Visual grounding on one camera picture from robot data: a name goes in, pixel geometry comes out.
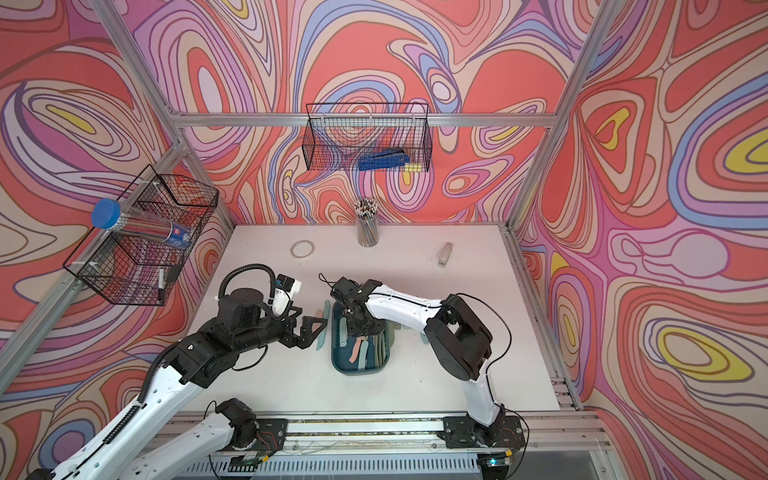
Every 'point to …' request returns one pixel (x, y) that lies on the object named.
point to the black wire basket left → (127, 267)
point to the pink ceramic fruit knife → (352, 358)
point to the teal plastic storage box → (350, 354)
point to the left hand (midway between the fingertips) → (317, 318)
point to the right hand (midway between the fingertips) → (365, 338)
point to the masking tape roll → (302, 249)
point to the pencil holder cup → (367, 219)
